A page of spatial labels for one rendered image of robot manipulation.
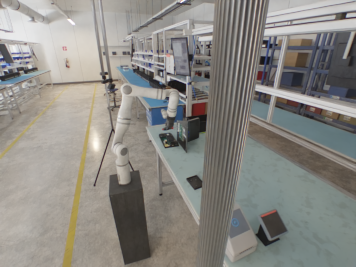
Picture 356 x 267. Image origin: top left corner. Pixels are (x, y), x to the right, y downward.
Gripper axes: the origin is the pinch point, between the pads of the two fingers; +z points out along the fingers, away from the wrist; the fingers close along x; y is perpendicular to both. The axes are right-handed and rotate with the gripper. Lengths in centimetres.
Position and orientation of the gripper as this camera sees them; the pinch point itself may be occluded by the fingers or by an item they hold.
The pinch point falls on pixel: (166, 129)
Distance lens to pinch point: 152.1
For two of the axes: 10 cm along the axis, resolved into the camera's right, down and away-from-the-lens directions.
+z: -1.5, 6.4, 7.5
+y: 9.4, -1.4, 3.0
